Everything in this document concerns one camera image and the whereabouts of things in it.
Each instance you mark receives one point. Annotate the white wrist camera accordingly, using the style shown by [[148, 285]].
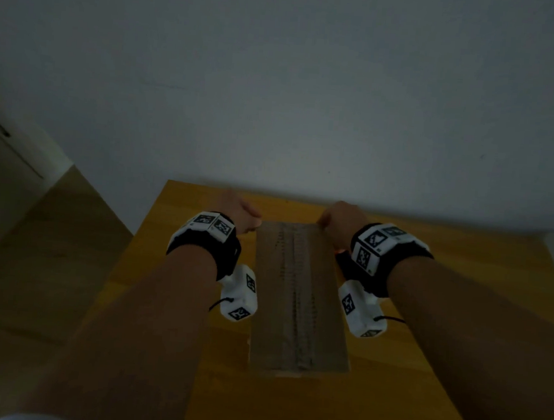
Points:
[[238, 294], [359, 312]]

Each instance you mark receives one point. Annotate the black right wristband with markers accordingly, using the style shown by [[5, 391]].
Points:
[[378, 257]]

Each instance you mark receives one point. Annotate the black wristband with markers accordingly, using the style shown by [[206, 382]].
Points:
[[378, 257], [204, 240]]

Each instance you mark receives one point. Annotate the white cabinet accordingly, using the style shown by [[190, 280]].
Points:
[[9, 174]]

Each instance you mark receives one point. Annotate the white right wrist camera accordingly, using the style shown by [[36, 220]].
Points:
[[359, 312]]

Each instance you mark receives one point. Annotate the person's right hand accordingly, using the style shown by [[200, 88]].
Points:
[[344, 224]]

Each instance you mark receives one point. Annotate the black left wristband with markers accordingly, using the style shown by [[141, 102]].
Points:
[[204, 240]]

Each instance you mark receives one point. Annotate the brown cardboard piece with staples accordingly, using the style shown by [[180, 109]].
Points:
[[299, 303]]

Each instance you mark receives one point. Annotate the person's left hand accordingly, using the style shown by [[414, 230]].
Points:
[[241, 214]]

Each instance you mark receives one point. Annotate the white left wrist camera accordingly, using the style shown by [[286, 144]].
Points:
[[238, 294]]

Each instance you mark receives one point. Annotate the person's right forearm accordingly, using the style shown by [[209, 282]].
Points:
[[484, 354]]

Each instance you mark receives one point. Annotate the person's white sleeve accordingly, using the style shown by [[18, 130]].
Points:
[[35, 419]]

